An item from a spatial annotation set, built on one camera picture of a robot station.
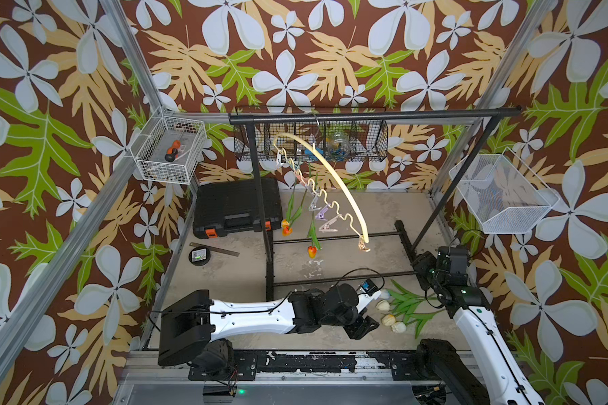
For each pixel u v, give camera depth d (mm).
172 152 800
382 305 842
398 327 785
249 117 500
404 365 745
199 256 960
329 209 623
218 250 1003
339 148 965
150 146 821
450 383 557
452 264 585
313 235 801
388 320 809
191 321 474
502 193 820
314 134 1007
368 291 615
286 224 876
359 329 606
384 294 868
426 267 718
